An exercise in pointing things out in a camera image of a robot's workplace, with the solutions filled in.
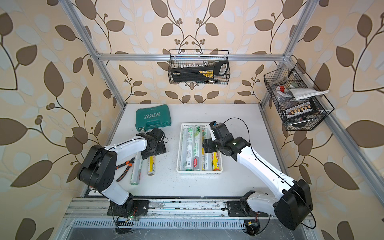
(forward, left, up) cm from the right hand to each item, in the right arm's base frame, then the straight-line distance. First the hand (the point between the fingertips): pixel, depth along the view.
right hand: (208, 143), depth 80 cm
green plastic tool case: (+29, +37, -10) cm, 48 cm away
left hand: (+3, +31, -13) cm, 34 cm away
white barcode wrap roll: (-8, +41, -12) cm, 44 cm away
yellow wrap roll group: (-5, +3, -13) cm, 14 cm away
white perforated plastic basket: (-11, +10, -13) cm, 20 cm away
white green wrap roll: (+3, +14, -11) cm, 18 cm away
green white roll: (-4, +6, -8) cm, 11 cm away
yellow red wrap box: (-5, -5, -13) cm, 14 cm away
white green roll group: (-2, 0, -12) cm, 12 cm away
